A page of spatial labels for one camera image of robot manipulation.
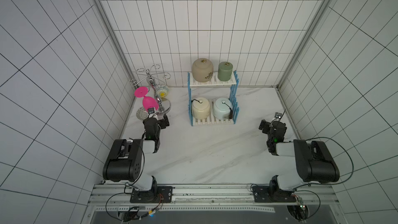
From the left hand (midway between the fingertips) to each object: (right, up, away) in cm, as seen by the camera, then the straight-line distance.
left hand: (158, 117), depth 95 cm
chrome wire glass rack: (0, +7, +12) cm, 14 cm away
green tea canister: (+40, +27, -13) cm, 50 cm away
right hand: (+69, -1, -1) cm, 69 cm away
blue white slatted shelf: (+36, +21, -10) cm, 42 cm away
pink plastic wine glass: (-3, +10, -9) cm, 14 cm away
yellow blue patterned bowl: (-2, +17, +21) cm, 27 cm away
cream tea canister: (+27, +6, -3) cm, 28 cm away
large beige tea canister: (+28, +27, -15) cm, 42 cm away
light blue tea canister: (+40, +5, -3) cm, 41 cm away
